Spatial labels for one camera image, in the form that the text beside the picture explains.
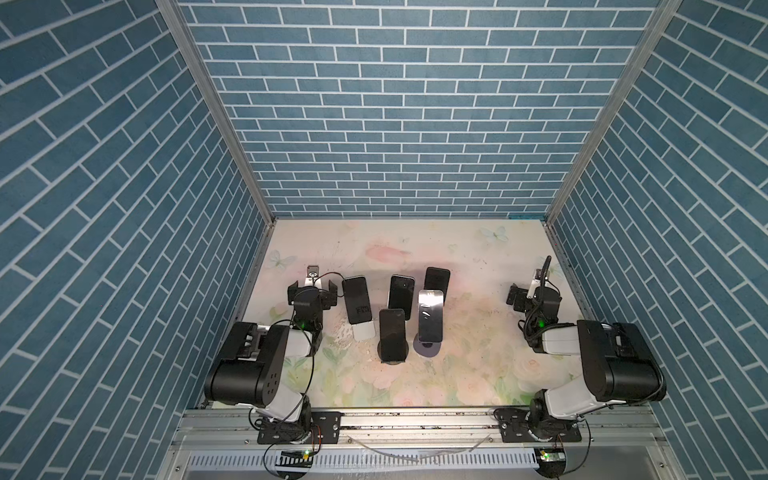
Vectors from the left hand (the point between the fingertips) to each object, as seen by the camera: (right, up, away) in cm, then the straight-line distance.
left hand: (314, 280), depth 93 cm
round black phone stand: (+25, -19, -7) cm, 32 cm away
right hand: (+68, -1, +1) cm, 68 cm away
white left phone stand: (+16, -15, -3) cm, 22 cm away
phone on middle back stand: (+27, -3, -6) cm, 28 cm away
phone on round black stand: (+25, -11, -10) cm, 29 cm away
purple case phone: (+35, -9, -10) cm, 38 cm away
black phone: (+38, +1, -6) cm, 38 cm away
